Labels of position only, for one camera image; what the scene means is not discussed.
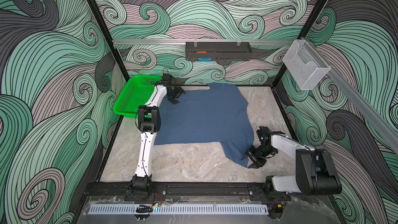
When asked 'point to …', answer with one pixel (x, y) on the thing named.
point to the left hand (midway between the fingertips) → (183, 94)
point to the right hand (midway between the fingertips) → (246, 163)
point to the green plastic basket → (136, 94)
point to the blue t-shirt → (217, 114)
